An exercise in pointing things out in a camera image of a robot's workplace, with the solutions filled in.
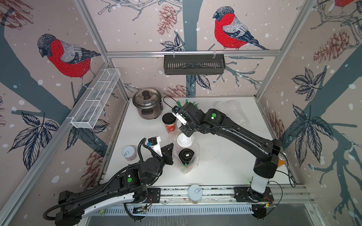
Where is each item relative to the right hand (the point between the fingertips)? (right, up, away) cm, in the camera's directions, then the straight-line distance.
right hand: (183, 123), depth 73 cm
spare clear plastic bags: (+39, +7, +35) cm, 52 cm away
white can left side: (-34, -20, +13) cm, 41 cm away
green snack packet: (-40, -44, -4) cm, 60 cm away
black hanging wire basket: (+9, +42, +33) cm, 54 cm away
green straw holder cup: (-3, +10, +20) cm, 23 cm away
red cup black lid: (-9, +1, +12) cm, 15 cm away
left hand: (-4, -10, -4) cm, 11 cm away
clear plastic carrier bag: (+6, -18, -5) cm, 19 cm away
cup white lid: (0, -10, +2) cm, 10 cm away
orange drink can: (+54, -22, +3) cm, 58 cm away
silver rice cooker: (-24, +12, +21) cm, 34 cm away
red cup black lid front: (+1, -16, -2) cm, 16 cm away
